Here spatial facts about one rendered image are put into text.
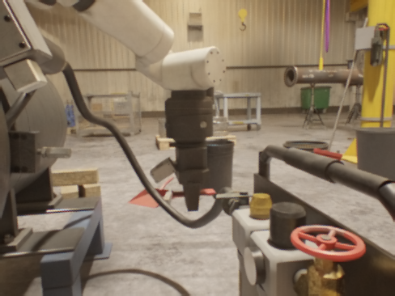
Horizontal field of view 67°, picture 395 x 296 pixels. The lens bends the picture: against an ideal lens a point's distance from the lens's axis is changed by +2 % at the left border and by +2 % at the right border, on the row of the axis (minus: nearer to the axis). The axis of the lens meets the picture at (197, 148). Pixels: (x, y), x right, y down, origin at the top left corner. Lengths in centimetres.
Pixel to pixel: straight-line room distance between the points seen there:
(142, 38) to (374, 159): 232
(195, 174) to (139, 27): 24
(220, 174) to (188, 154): 161
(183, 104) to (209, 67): 7
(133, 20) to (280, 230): 34
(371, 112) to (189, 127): 315
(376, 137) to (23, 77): 236
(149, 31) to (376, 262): 39
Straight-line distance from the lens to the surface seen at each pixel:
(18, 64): 54
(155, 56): 48
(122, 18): 43
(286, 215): 41
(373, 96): 357
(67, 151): 62
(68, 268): 94
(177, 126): 52
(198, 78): 51
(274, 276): 41
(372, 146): 259
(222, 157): 210
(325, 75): 763
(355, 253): 34
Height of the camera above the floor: 65
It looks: 8 degrees down
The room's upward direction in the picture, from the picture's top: 2 degrees counter-clockwise
